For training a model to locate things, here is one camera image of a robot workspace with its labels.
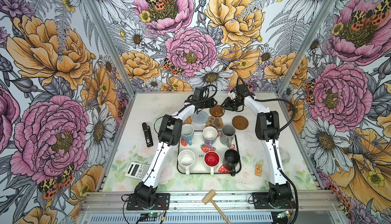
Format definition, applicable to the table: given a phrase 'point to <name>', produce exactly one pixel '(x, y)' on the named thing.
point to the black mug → (232, 157)
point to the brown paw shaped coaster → (215, 121)
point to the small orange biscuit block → (258, 170)
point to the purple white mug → (210, 134)
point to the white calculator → (137, 170)
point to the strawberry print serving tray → (199, 158)
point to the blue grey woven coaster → (200, 118)
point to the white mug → (186, 158)
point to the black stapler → (147, 134)
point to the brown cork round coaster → (240, 122)
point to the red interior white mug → (212, 159)
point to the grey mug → (227, 135)
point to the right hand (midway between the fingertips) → (224, 109)
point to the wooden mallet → (210, 196)
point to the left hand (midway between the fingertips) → (213, 105)
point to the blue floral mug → (187, 134)
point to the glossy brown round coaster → (217, 111)
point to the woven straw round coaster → (188, 120)
